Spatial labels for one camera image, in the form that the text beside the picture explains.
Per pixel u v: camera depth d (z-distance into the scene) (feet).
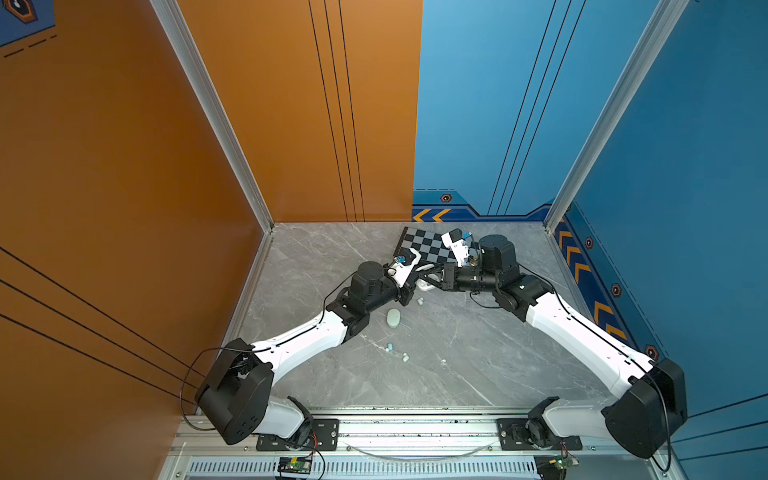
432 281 2.31
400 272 2.19
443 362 2.80
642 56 2.49
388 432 2.49
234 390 1.38
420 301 3.17
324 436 2.41
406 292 2.27
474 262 2.17
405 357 2.80
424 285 2.47
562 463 2.30
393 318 3.00
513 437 2.38
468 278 2.18
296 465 2.36
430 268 2.31
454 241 2.23
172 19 2.29
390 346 2.88
